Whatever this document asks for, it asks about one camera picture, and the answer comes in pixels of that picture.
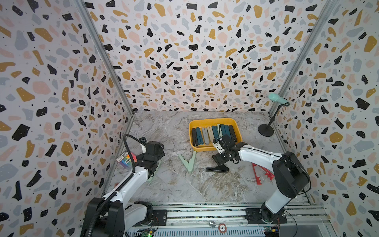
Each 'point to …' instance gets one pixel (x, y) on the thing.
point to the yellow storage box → (206, 122)
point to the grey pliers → (206, 136)
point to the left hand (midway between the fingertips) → (155, 150)
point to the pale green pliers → (159, 165)
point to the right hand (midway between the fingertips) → (221, 157)
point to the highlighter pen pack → (125, 160)
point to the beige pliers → (211, 135)
